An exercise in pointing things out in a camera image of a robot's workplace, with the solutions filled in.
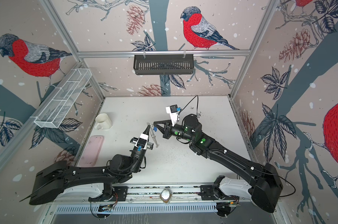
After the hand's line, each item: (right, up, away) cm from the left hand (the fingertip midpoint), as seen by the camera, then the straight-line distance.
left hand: (146, 126), depth 63 cm
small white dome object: (+9, -33, +1) cm, 34 cm away
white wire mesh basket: (-51, +14, +15) cm, 55 cm away
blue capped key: (+4, -1, +3) cm, 5 cm away
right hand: (+3, 0, +2) cm, 3 cm away
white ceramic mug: (-35, -1, +30) cm, 46 cm away
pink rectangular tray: (-42, -20, +27) cm, 54 cm away
